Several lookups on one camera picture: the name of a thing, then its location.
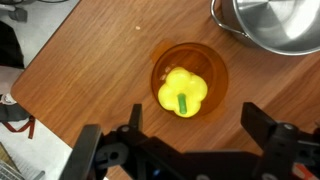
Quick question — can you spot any orange translucent cup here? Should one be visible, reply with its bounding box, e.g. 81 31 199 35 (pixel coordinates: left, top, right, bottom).
150 42 230 119

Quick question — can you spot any red strap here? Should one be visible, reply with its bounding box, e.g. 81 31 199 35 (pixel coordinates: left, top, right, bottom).
2 114 36 140

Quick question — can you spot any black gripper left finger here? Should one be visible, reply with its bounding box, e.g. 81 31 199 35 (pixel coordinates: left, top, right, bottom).
128 103 144 132

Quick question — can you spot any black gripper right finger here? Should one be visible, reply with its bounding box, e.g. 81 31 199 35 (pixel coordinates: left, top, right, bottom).
240 101 278 150

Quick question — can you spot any dark grey bag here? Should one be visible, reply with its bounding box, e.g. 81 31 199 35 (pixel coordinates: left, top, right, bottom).
0 93 32 123

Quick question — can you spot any silver metal pot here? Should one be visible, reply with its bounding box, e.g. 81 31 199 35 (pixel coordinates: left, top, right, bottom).
209 0 320 57

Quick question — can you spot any yellow bell pepper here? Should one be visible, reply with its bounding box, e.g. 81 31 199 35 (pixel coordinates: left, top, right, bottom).
157 66 209 119

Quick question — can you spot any wooden table with metal legs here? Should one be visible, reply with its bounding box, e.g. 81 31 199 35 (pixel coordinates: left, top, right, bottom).
10 0 320 180

